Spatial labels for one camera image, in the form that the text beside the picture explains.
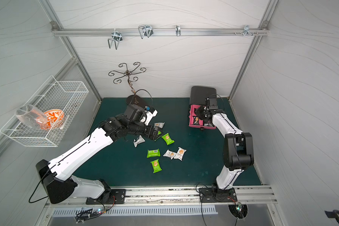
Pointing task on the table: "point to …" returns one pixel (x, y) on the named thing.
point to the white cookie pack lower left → (170, 154)
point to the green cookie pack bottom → (156, 165)
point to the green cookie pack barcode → (153, 153)
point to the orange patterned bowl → (54, 118)
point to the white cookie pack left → (140, 140)
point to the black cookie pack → (196, 120)
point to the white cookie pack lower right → (180, 153)
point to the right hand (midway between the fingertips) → (196, 111)
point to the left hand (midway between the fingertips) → (157, 131)
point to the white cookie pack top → (160, 124)
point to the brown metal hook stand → (141, 97)
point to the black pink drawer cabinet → (198, 96)
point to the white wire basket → (66, 95)
